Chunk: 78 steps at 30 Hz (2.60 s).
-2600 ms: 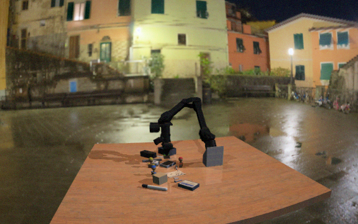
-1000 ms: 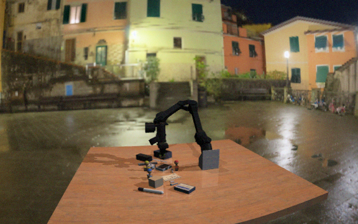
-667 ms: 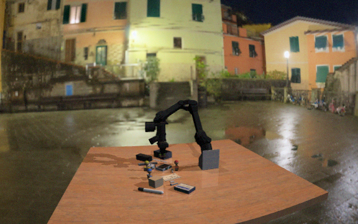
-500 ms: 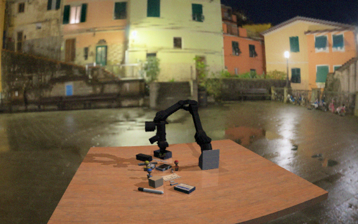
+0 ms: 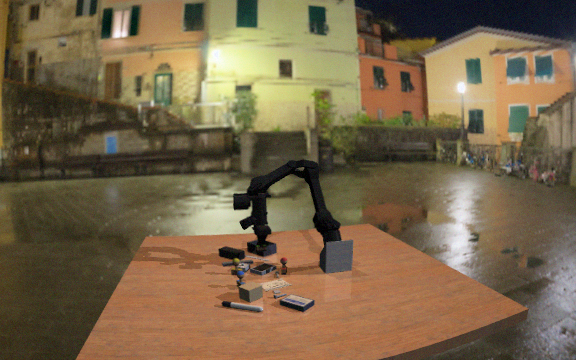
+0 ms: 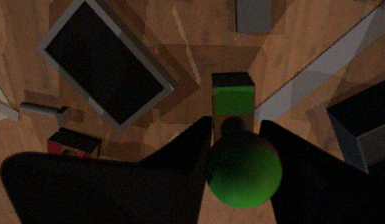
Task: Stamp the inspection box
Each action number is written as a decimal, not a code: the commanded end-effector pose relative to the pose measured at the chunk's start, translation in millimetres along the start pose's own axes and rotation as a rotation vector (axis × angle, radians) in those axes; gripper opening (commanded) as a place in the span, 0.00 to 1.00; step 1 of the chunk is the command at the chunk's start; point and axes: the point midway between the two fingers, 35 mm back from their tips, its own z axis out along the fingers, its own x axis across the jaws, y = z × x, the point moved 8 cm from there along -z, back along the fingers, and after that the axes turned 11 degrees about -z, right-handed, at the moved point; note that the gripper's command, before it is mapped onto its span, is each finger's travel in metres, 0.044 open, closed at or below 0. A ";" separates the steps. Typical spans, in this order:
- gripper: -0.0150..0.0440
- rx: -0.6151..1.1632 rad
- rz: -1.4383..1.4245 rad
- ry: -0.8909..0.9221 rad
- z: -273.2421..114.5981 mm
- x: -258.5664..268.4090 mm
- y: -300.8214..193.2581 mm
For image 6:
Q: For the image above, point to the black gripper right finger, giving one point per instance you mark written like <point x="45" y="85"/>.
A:
<point x="319" y="188"/>

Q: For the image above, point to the grey flat bar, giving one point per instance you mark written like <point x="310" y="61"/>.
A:
<point x="342" y="52"/>

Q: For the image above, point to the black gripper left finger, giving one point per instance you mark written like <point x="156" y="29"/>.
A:
<point x="166" y="187"/>

